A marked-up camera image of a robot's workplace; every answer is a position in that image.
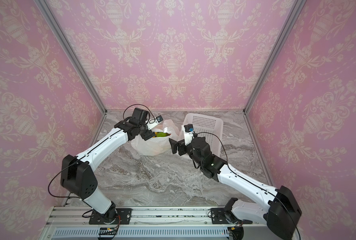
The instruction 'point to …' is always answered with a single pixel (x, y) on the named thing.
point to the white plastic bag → (157, 146)
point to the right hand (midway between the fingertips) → (178, 136)
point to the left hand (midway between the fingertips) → (149, 125)
